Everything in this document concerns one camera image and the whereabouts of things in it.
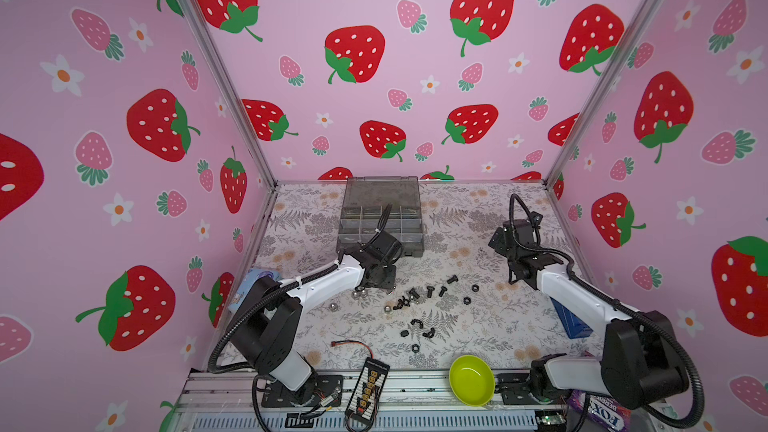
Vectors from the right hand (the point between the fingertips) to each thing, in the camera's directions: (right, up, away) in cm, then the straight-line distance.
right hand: (510, 238), depth 89 cm
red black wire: (-51, -29, -7) cm, 59 cm away
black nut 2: (-13, -19, +1) cm, 23 cm away
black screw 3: (-20, -16, +4) cm, 26 cm away
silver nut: (-54, -21, -1) cm, 58 cm away
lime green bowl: (-15, -36, -13) cm, 41 cm away
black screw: (-16, -14, +4) cm, 22 cm away
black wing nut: (-25, -27, -5) cm, 37 cm away
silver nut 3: (-37, -21, -1) cm, 43 cm away
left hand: (-37, -12, 0) cm, 39 cm away
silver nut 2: (-45, -17, +2) cm, 48 cm away
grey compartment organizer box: (-47, +11, +27) cm, 56 cm away
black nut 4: (-32, -27, -5) cm, 42 cm away
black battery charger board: (-42, -36, -16) cm, 57 cm away
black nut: (-10, -16, +4) cm, 19 cm away
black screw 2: (-24, -16, +2) cm, 29 cm away
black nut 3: (-29, -30, -7) cm, 43 cm away
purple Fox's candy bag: (+14, -39, -20) cm, 46 cm away
